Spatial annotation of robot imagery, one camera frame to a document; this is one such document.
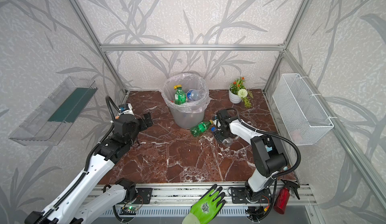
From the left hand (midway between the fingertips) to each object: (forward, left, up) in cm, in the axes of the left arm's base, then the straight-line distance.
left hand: (145, 111), depth 75 cm
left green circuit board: (-40, +6, -27) cm, 49 cm away
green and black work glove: (-39, -31, -24) cm, 55 cm away
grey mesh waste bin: (+5, -20, -17) cm, 26 cm away
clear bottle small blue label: (-5, -45, -25) cm, 51 cm away
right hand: (+1, -42, -23) cm, 47 cm away
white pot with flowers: (+24, -53, -12) cm, 60 cm away
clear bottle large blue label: (+19, -25, -8) cm, 32 cm away
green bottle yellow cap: (+3, -28, -23) cm, 37 cm away
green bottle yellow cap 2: (+15, -15, -5) cm, 22 cm away
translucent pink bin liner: (+26, -20, -4) cm, 33 cm away
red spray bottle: (-36, -68, -23) cm, 80 cm away
